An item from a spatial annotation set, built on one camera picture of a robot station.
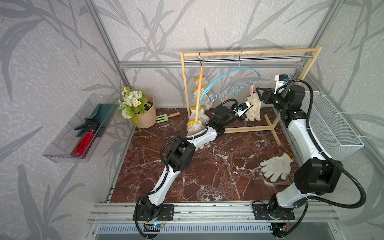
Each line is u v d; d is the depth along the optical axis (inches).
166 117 45.4
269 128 41.5
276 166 35.7
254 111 32.2
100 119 27.9
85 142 23.5
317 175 17.2
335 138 23.4
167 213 28.6
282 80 25.9
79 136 25.1
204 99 25.1
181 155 22.9
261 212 28.8
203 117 32.3
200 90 24.6
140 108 34.3
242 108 27.1
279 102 26.2
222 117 27.3
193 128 29.8
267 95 27.1
